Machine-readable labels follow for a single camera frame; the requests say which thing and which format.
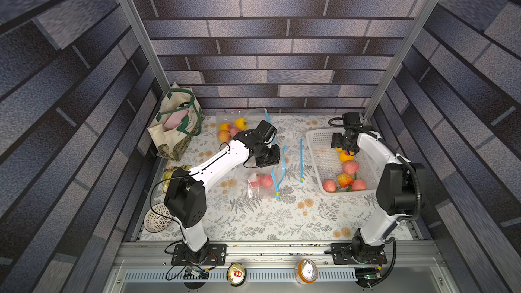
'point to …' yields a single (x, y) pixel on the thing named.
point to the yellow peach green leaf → (241, 123)
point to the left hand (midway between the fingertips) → (282, 160)
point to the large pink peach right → (351, 167)
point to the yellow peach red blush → (345, 156)
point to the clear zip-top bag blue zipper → (252, 116)
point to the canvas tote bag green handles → (179, 121)
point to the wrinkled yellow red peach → (344, 180)
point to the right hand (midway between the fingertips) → (340, 142)
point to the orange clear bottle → (306, 271)
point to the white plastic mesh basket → (328, 164)
